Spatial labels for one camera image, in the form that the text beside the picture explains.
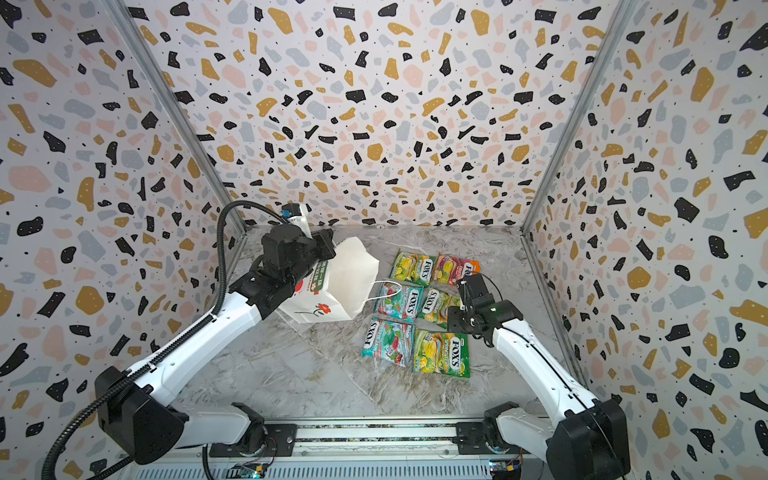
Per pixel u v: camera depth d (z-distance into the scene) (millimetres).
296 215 638
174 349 433
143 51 746
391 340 888
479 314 576
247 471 702
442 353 856
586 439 390
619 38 745
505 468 715
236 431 615
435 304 966
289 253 544
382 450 731
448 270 1061
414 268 1063
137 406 377
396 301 973
